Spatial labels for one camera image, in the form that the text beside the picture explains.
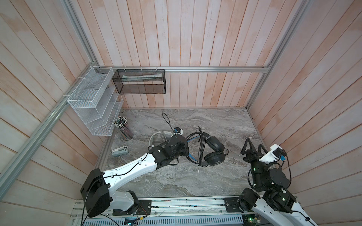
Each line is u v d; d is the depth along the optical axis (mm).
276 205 483
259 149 646
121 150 931
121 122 889
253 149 561
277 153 509
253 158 563
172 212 730
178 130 688
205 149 757
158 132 954
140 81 897
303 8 688
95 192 390
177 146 563
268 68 928
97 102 710
